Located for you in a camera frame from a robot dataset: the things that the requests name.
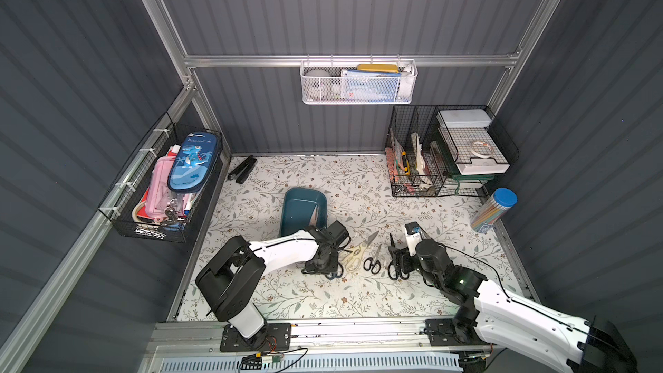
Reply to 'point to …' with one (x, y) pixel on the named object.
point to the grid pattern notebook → (457, 142)
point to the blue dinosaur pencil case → (193, 163)
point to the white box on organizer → (467, 117)
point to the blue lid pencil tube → (497, 204)
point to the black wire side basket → (124, 205)
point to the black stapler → (241, 172)
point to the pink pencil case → (160, 193)
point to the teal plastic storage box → (303, 207)
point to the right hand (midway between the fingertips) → (404, 243)
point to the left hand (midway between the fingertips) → (329, 271)
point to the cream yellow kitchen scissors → (353, 261)
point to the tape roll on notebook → (481, 149)
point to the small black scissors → (373, 263)
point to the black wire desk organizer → (446, 150)
